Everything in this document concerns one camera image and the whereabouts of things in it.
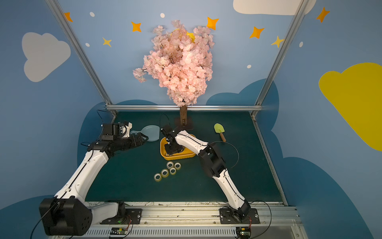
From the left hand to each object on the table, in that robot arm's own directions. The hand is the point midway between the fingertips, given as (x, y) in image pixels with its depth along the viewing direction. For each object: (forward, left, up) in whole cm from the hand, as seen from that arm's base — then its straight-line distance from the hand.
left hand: (141, 138), depth 82 cm
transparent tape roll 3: (-10, -17, -20) cm, 28 cm away
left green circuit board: (-41, +7, -21) cm, 47 cm away
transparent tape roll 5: (-7, -20, -19) cm, 28 cm away
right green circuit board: (-40, -55, -22) cm, 72 cm away
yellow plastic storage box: (-1, -24, -14) cm, 28 cm away
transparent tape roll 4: (-7, -14, -20) cm, 25 cm away
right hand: (+2, -16, -17) cm, 24 cm away
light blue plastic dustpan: (+20, +2, -20) cm, 28 cm away
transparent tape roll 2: (-12, -12, -19) cm, 26 cm away
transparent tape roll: (-15, -8, -19) cm, 25 cm away
